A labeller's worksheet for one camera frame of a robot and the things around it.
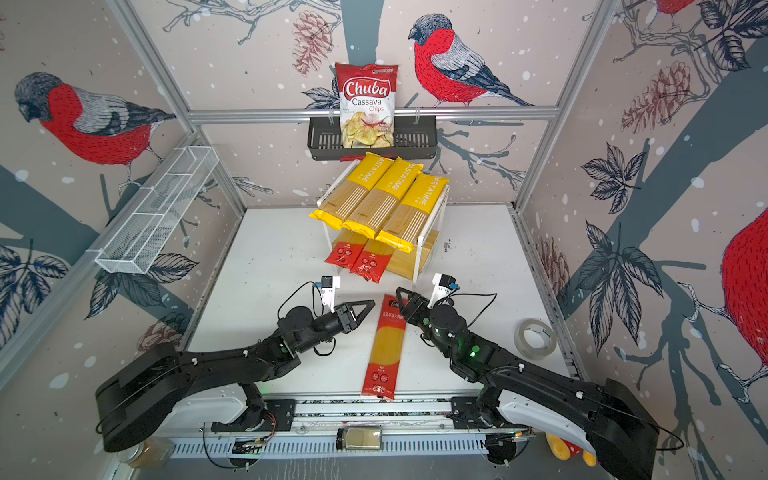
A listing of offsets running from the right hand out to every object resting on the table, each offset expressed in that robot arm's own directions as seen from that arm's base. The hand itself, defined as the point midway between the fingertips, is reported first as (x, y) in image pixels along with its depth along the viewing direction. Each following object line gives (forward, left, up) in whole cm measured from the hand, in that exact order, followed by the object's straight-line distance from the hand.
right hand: (395, 299), depth 76 cm
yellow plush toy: (-29, -38, -13) cm, 50 cm away
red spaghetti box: (-12, +3, -15) cm, 19 cm away
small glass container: (-29, +7, -13) cm, 32 cm away
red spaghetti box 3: (+15, +15, +2) cm, 21 cm away
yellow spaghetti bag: (+21, +12, +19) cm, 30 cm away
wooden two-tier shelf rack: (+13, -2, -2) cm, 13 cm away
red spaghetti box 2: (+11, +7, +1) cm, 13 cm away
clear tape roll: (-7, -35, -14) cm, 38 cm away
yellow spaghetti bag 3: (+12, -4, +18) cm, 22 cm away
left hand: (-4, +5, +2) cm, 7 cm away
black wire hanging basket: (+48, -5, +17) cm, 52 cm away
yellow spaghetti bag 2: (+13, +6, +18) cm, 23 cm away
